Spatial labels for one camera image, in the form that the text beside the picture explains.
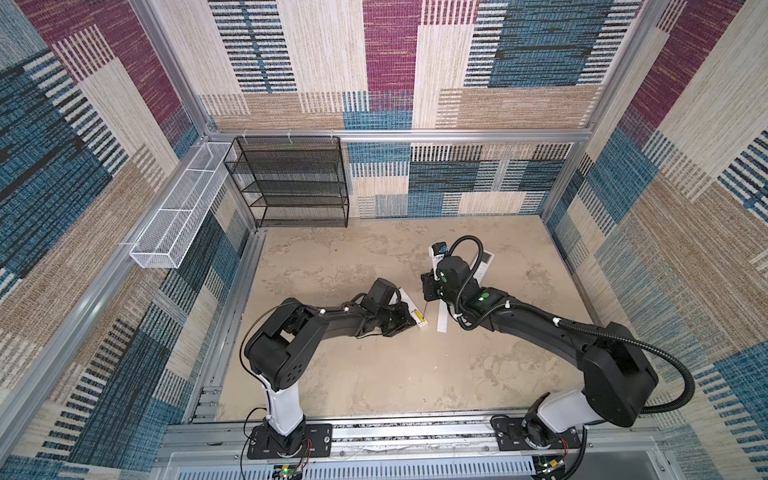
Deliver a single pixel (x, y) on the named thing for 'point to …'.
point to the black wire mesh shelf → (292, 182)
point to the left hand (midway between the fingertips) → (420, 319)
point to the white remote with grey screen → (484, 266)
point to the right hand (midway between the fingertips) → (426, 279)
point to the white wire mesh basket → (178, 217)
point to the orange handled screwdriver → (422, 315)
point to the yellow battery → (420, 316)
